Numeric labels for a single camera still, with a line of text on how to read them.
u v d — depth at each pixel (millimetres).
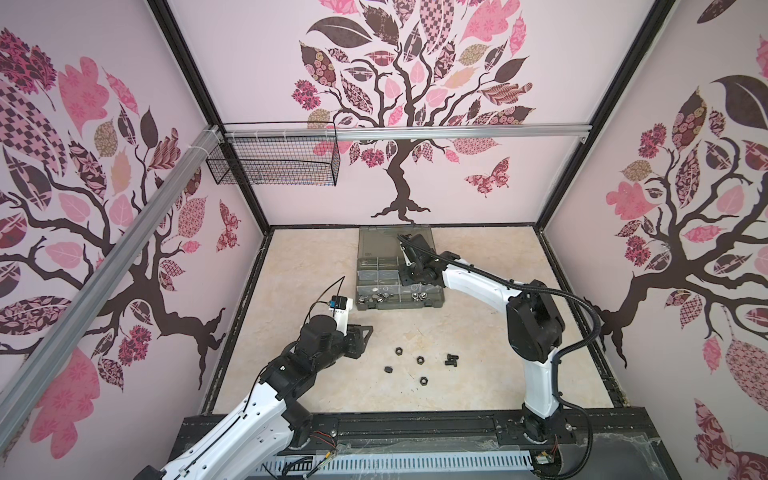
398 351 874
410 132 937
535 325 513
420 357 855
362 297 976
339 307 668
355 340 657
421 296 976
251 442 569
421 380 815
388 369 835
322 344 565
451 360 851
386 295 979
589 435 697
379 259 1037
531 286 540
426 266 701
